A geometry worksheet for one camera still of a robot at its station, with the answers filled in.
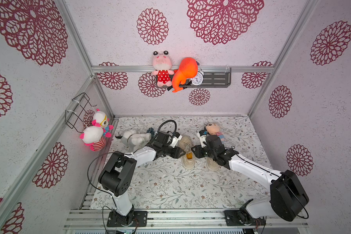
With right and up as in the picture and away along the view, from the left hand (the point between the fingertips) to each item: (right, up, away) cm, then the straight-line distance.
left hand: (182, 152), depth 90 cm
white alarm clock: (+9, +45, 0) cm, 46 cm away
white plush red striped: (-53, +10, -5) cm, 54 cm away
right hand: (+6, +4, -5) cm, 9 cm away
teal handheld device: (-21, +13, +10) cm, 27 cm away
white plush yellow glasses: (-53, +21, +4) cm, 57 cm away
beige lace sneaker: (+3, +5, +10) cm, 11 cm away
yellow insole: (+4, -2, +2) cm, 5 cm away
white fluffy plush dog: (-28, +8, -2) cm, 30 cm away
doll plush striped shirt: (+22, +15, +12) cm, 30 cm away
